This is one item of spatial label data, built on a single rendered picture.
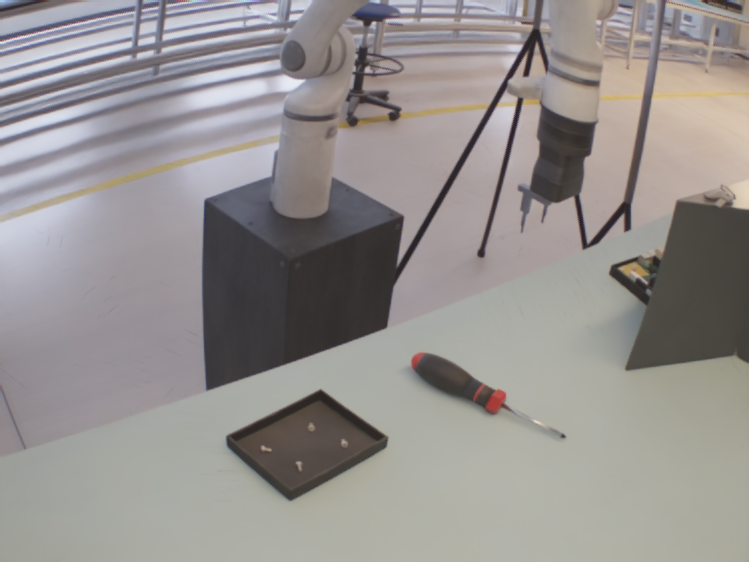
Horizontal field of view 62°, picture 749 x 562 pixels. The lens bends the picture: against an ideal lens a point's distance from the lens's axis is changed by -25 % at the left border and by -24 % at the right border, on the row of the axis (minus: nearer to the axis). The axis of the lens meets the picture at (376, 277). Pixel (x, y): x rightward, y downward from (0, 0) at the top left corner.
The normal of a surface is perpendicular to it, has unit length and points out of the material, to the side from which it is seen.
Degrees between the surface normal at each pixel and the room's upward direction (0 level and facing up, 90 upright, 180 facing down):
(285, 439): 0
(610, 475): 0
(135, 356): 0
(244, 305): 90
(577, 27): 105
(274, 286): 90
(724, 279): 90
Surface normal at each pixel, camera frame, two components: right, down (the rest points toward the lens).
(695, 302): 0.19, 0.54
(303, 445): 0.12, -0.84
